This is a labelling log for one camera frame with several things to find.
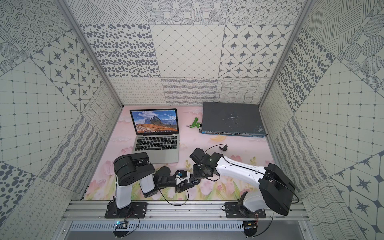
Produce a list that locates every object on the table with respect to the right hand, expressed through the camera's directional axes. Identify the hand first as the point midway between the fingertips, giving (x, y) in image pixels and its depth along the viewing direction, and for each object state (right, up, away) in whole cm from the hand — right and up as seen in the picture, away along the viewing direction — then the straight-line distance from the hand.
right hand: (198, 175), depth 81 cm
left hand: (-4, -2, +4) cm, 6 cm away
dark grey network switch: (+33, +31, +27) cm, 53 cm away
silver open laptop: (-28, +20, +21) cm, 40 cm away
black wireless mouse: (-2, -4, +1) cm, 4 cm away
